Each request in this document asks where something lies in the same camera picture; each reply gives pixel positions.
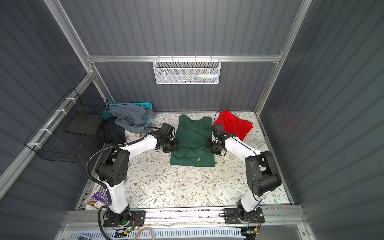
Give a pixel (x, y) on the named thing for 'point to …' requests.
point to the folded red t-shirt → (233, 125)
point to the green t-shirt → (193, 137)
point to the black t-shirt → (113, 132)
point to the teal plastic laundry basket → (107, 114)
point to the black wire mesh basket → (66, 132)
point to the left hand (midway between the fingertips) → (180, 147)
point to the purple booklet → (99, 198)
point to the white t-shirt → (130, 136)
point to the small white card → (143, 186)
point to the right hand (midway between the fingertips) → (207, 149)
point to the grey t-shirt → (132, 118)
